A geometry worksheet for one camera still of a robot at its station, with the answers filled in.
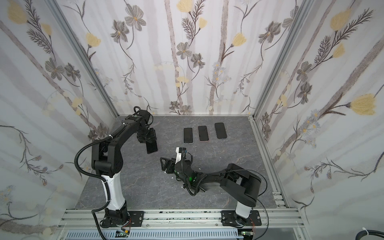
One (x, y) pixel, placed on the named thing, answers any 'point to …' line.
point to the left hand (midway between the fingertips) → (151, 135)
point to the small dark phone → (151, 146)
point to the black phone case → (220, 130)
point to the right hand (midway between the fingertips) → (160, 156)
